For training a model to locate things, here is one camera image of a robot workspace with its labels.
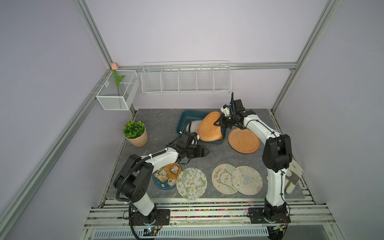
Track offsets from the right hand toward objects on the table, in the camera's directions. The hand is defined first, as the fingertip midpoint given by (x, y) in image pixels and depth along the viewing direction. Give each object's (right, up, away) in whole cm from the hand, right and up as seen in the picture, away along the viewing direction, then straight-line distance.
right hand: (214, 123), depth 94 cm
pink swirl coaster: (-13, -3, +15) cm, 20 cm away
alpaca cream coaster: (+4, -33, -7) cm, 34 cm away
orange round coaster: (-4, -5, 0) cm, 6 cm away
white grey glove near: (+46, -31, -7) cm, 56 cm away
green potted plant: (-49, -6, -2) cm, 49 cm away
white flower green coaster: (-14, -35, -9) cm, 39 cm away
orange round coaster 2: (+21, -12, +8) cm, 26 cm away
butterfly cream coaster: (+18, -34, -7) cm, 39 cm away
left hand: (-6, -18, -7) cm, 20 cm away
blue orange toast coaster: (-29, -32, -7) cm, 44 cm away
